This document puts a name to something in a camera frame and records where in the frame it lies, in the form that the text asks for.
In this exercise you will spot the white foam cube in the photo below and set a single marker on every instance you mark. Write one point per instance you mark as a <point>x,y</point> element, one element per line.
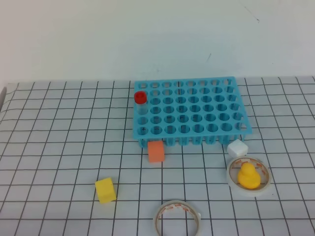
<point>237,149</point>

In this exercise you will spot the tape roll under duck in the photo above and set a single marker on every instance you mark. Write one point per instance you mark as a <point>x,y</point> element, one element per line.
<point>233,169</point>

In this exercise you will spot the orange foam cylinder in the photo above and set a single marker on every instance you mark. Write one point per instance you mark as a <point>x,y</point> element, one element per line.
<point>156,151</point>

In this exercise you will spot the blue test tube rack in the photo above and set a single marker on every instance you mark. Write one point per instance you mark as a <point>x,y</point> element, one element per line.
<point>190,111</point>

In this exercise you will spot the red-capped clear test tube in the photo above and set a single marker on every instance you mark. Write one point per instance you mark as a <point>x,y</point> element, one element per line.
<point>140,99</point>

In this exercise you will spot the yellow rubber duck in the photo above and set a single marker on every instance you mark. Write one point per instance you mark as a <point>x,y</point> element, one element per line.
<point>248,177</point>

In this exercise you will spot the front tape roll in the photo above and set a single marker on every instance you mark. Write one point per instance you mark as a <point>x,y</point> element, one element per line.
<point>176,218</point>

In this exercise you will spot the yellow foam cube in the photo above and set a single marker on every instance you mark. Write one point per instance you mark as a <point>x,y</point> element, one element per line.
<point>105,190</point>

